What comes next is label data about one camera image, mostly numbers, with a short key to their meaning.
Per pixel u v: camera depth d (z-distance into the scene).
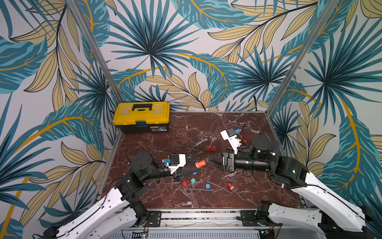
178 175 0.49
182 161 0.44
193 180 0.86
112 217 0.56
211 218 0.75
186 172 0.50
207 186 0.84
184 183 0.85
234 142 0.50
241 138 0.51
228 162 0.46
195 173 0.88
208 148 0.98
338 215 0.39
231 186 0.82
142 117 0.96
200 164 0.52
